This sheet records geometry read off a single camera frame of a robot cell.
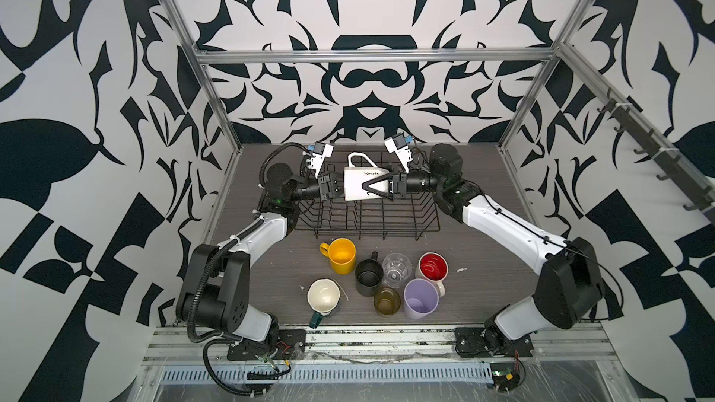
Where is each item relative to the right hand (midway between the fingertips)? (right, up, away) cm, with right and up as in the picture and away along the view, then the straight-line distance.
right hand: (367, 184), depth 67 cm
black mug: (+1, -28, +18) cm, 33 cm away
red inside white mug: (+21, -26, +18) cm, 38 cm away
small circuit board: (+35, -49, +4) cm, 60 cm away
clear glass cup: (+10, -27, +20) cm, 35 cm away
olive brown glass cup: (+6, -34, +14) cm, 38 cm away
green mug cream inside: (-12, -33, +14) cm, 38 cm away
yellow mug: (-7, -23, +22) cm, 32 cm away
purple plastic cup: (+15, -33, +13) cm, 39 cm away
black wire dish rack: (+14, -13, +32) cm, 37 cm away
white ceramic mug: (-3, +2, -2) cm, 4 cm away
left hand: (-1, +2, +3) cm, 4 cm away
